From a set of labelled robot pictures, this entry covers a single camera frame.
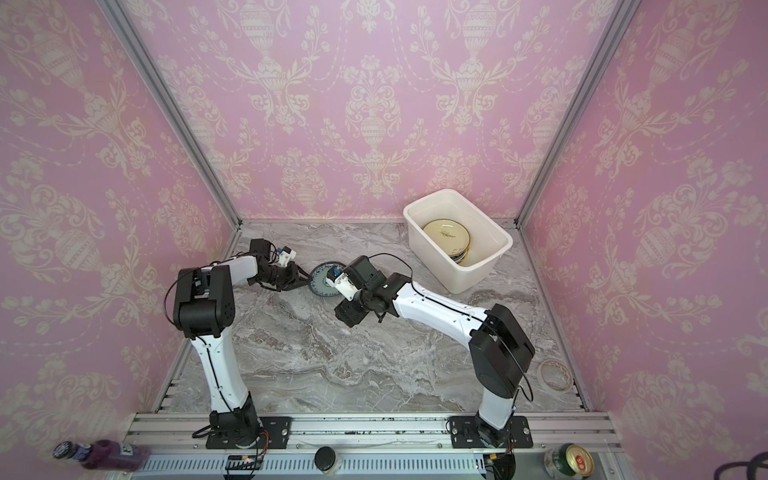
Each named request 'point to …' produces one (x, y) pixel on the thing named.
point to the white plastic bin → (489, 243)
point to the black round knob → (325, 458)
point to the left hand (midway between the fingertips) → (309, 279)
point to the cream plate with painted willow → (450, 234)
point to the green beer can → (569, 461)
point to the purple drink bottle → (105, 454)
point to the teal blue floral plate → (318, 283)
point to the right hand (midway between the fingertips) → (347, 305)
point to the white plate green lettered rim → (460, 257)
